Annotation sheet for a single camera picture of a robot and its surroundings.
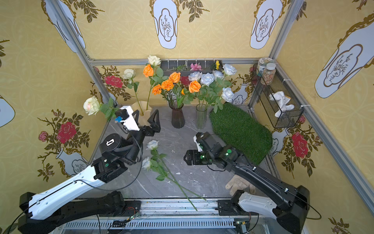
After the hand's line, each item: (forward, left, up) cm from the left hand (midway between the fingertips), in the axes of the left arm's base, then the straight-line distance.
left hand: (142, 112), depth 59 cm
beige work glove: (-18, -46, -40) cm, 64 cm away
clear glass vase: (+22, -28, -29) cm, 46 cm away
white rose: (-7, +5, -37) cm, 38 cm away
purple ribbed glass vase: (+24, -12, -32) cm, 42 cm away
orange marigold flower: (+26, -1, -9) cm, 27 cm away
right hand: (-8, -20, -24) cm, 32 cm away
